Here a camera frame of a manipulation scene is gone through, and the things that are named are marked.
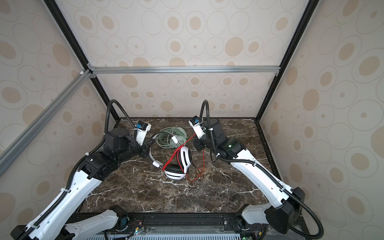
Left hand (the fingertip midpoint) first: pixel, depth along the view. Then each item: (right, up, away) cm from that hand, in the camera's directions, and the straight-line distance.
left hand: (157, 139), depth 66 cm
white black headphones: (+8, -13, -6) cm, 16 cm away
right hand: (+17, +2, +6) cm, 18 cm away
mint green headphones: (0, -3, +32) cm, 32 cm away
